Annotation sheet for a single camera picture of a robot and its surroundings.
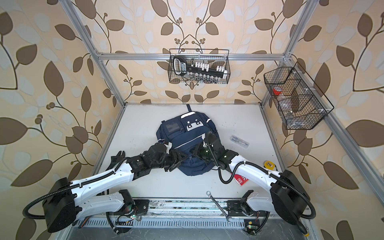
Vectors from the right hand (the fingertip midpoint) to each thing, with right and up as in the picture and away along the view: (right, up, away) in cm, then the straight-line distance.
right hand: (189, 152), depth 79 cm
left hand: (-1, -3, -4) cm, 5 cm away
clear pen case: (+32, +3, +19) cm, 38 cm away
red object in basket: (+48, +33, +2) cm, 59 cm away
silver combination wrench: (+19, -31, -7) cm, 37 cm away
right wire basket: (+56, +25, -5) cm, 62 cm away
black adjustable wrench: (-47, -7, +12) cm, 49 cm away
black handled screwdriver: (+53, -33, -11) cm, 63 cm away
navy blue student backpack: (-3, +9, +15) cm, 18 cm away
